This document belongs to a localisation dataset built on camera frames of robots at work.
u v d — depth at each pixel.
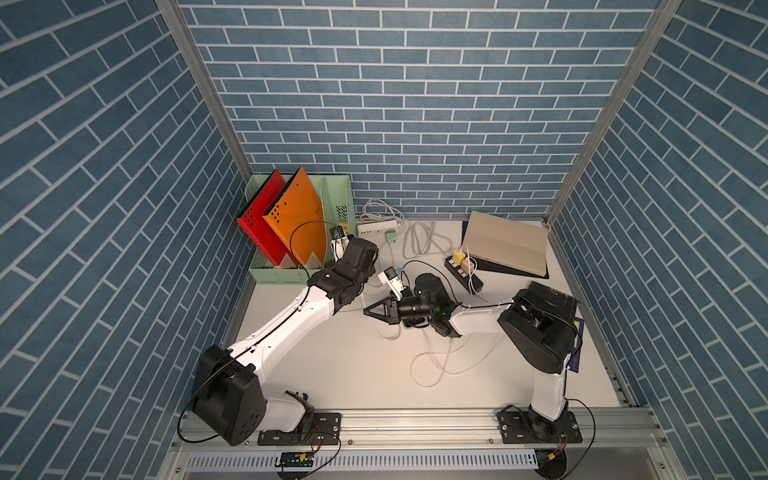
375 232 1.14
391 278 0.78
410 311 0.75
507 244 1.14
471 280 0.92
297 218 0.94
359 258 0.60
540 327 0.54
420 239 1.15
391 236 1.13
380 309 0.79
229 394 0.40
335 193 1.02
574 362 0.84
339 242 0.69
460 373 0.83
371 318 0.79
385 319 0.77
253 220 0.82
